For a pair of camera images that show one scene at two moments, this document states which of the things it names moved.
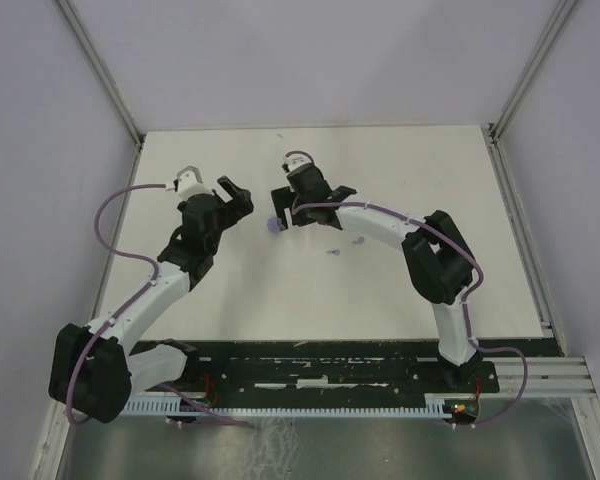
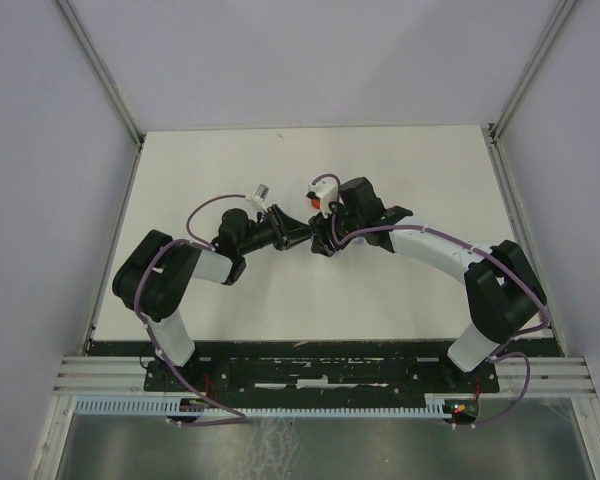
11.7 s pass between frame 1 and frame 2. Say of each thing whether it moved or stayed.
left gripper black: moved
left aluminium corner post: stayed
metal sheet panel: stayed
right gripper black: moved
